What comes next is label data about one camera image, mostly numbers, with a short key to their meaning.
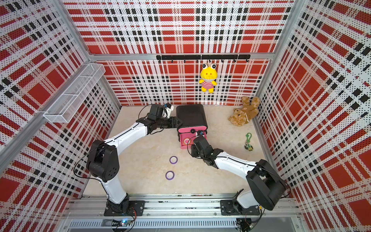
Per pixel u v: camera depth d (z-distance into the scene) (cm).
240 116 103
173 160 91
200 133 78
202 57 88
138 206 73
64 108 70
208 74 91
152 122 69
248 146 96
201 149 65
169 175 85
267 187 43
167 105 82
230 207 74
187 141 93
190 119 89
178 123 82
